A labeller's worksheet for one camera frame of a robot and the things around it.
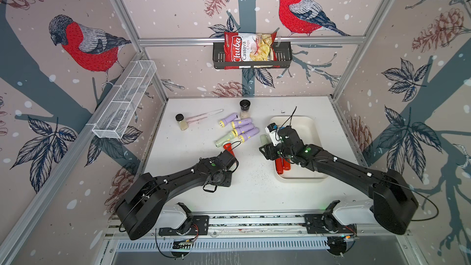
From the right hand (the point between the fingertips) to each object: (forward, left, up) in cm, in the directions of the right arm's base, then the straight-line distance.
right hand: (264, 145), depth 84 cm
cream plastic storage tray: (+19, -26, -11) cm, 34 cm away
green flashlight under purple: (+7, +23, -10) cm, 26 cm away
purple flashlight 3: (+13, +7, -10) cm, 18 cm away
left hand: (-12, +16, -11) cm, 23 cm away
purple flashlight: (+21, +11, -9) cm, 25 cm away
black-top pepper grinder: (+26, +10, -7) cm, 28 cm away
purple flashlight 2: (+14, +13, -9) cm, 21 cm away
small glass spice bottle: (+16, +44, -6) cm, 48 cm away
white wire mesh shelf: (-3, +61, +19) cm, 64 cm away
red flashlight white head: (+4, +18, -8) cm, 20 cm away
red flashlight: (-5, -8, -10) cm, 13 cm away
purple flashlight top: (+25, +18, -11) cm, 33 cm away
